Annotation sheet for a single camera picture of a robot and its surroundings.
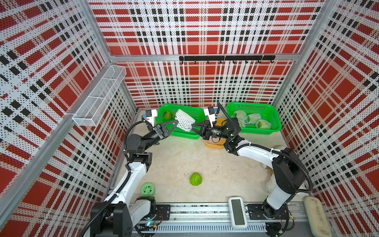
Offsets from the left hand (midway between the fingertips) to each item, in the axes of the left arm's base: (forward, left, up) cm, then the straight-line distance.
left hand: (180, 122), depth 65 cm
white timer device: (-31, -27, -32) cm, 52 cm away
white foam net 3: (+25, -39, -31) cm, 56 cm away
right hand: (0, -4, -4) cm, 6 cm away
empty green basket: (+35, -61, -31) cm, 77 cm away
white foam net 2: (+22, -54, -30) cm, 65 cm away
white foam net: (+31, -40, -31) cm, 59 cm away
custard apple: (-15, -7, -31) cm, 35 cm away
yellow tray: (-4, -17, -12) cm, 21 cm away
